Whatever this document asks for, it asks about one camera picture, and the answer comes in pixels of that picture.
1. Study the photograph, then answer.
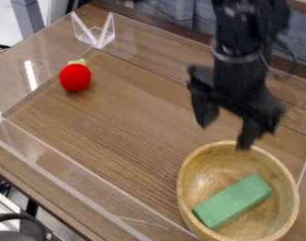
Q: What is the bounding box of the brown wooden bowl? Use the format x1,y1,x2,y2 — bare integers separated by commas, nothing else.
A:
176,141,299,241

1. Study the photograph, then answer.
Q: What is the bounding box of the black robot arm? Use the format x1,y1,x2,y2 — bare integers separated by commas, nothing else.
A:
187,0,291,150

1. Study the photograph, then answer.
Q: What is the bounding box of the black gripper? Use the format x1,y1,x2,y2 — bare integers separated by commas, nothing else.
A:
187,55,284,150

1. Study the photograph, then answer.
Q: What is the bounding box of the grey post top left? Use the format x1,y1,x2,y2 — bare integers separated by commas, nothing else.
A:
10,0,44,39

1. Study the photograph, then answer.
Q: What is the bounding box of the clear acrylic corner bracket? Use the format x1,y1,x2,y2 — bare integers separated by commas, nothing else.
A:
71,11,116,49

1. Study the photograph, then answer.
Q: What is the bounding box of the black device bottom left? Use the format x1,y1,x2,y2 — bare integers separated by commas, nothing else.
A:
0,213,64,241

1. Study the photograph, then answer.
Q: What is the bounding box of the green rectangular block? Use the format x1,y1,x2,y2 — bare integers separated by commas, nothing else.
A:
191,173,272,230

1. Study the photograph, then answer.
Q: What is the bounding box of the red plush strawberry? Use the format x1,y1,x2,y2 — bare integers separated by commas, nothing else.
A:
59,58,92,91

